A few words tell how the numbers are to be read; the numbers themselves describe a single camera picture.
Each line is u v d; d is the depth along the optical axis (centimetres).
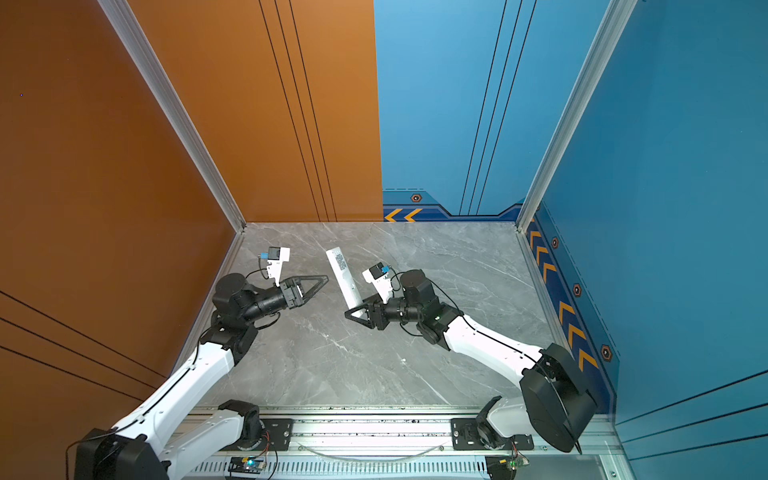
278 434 74
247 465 71
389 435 75
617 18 70
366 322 68
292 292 62
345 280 71
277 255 66
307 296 62
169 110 85
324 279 66
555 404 41
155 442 42
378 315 66
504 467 71
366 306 67
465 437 72
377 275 68
